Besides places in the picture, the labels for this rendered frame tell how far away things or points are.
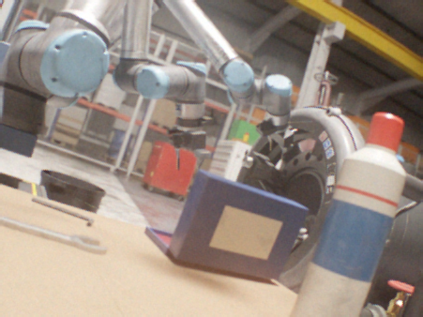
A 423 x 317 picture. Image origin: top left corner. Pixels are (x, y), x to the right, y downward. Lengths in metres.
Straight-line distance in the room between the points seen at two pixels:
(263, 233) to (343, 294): 0.19
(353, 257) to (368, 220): 0.04
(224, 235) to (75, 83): 0.51
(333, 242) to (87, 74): 0.66
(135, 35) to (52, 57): 0.41
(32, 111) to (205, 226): 0.66
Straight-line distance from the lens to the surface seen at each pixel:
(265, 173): 1.58
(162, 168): 6.72
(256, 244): 0.52
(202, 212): 0.47
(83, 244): 0.42
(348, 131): 1.39
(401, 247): 1.65
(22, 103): 1.02
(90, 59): 0.88
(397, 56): 11.84
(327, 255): 0.37
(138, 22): 1.20
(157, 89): 1.08
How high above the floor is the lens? 0.59
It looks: 2 degrees up
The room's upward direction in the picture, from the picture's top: 19 degrees clockwise
